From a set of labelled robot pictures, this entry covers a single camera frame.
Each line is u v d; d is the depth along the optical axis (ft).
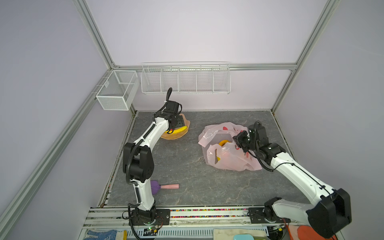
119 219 2.43
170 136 3.32
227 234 2.27
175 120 2.18
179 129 3.44
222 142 3.34
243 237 2.26
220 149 2.49
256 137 1.96
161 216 2.42
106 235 2.27
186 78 3.25
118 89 3.34
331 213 1.27
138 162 1.62
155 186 2.72
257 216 2.43
